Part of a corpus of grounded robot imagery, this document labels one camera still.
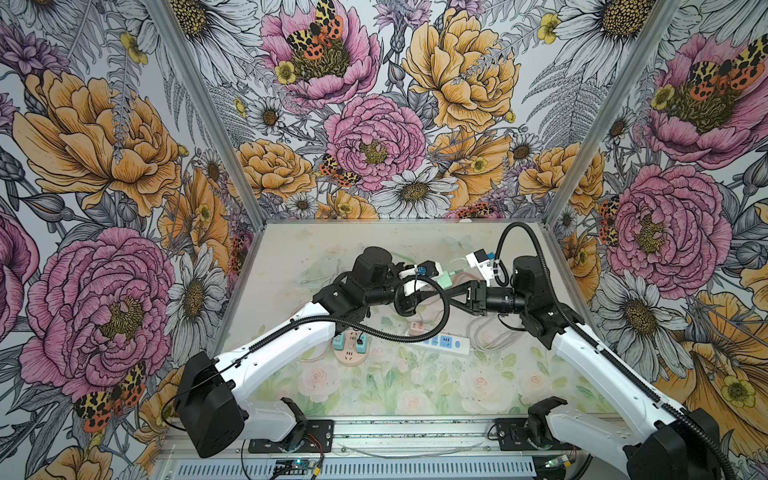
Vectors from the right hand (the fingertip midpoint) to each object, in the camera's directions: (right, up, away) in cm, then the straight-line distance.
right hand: (445, 308), depth 69 cm
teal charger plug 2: (-20, -13, +14) cm, 28 cm away
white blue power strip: (+3, -13, +18) cm, 23 cm away
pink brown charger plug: (-5, -9, +16) cm, 19 cm away
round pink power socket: (-24, -16, +16) cm, 33 cm away
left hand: (-3, +4, +4) cm, 6 cm away
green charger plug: (0, +6, +1) cm, 6 cm away
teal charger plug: (-27, -12, +14) cm, 32 cm away
